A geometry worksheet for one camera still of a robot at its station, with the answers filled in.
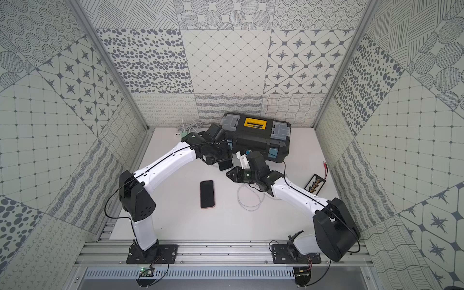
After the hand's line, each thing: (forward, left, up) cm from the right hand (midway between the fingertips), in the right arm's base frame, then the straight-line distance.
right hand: (228, 176), depth 81 cm
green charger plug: (+33, +29, -6) cm, 45 cm away
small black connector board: (+4, -45, -14) cm, 47 cm away
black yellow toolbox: (+26, -11, +1) cm, 28 cm away
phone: (+3, +2, +4) cm, 6 cm away
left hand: (+10, +2, +4) cm, 11 cm away
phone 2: (-3, +12, -14) cm, 19 cm away
